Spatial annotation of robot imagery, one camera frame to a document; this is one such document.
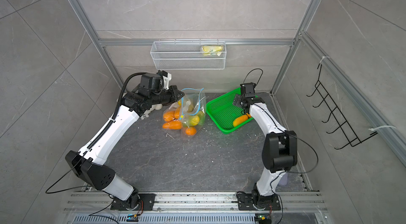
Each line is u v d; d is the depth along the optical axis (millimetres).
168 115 953
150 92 547
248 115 1012
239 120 977
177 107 1009
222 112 1072
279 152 470
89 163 405
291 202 748
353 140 579
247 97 699
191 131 822
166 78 661
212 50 841
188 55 1007
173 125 943
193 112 774
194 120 836
